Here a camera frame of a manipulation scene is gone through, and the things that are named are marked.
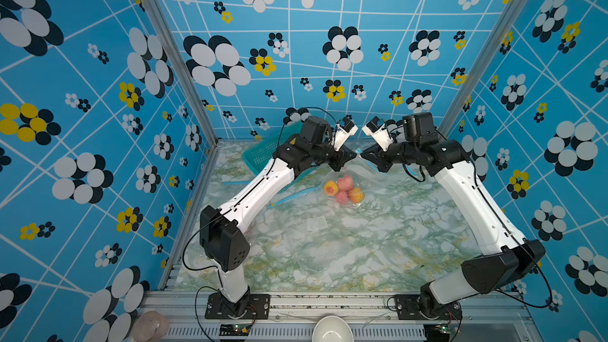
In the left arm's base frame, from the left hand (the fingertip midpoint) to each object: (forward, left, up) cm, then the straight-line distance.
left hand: (357, 151), depth 73 cm
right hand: (0, -4, 0) cm, 4 cm away
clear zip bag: (+7, -7, -28) cm, 30 cm away
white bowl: (-43, +8, -29) cm, 53 cm away
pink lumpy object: (-43, +63, -31) cm, 82 cm away
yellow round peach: (+1, +7, -23) cm, 24 cm away
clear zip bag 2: (+2, +19, -32) cm, 38 cm away
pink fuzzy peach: (+4, +1, -22) cm, 23 cm away
